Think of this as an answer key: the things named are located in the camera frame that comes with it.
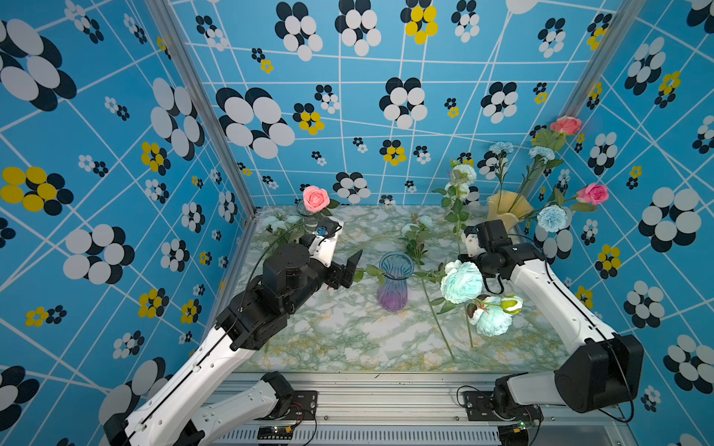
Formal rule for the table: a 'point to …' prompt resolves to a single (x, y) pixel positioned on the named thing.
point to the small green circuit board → (274, 432)
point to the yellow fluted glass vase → (509, 207)
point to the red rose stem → (359, 274)
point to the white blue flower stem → (416, 239)
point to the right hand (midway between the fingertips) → (464, 266)
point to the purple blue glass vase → (396, 267)
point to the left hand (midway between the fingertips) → (347, 240)
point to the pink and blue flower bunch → (552, 215)
